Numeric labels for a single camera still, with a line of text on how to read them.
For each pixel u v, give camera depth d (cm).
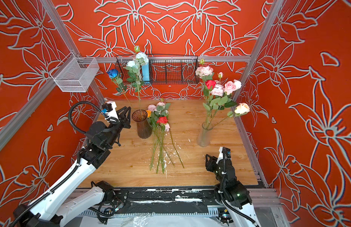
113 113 56
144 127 98
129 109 65
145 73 91
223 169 54
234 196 52
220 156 68
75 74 92
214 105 69
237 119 110
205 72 71
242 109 57
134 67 76
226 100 68
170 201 73
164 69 97
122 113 64
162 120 95
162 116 103
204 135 85
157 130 98
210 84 70
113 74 74
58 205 42
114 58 91
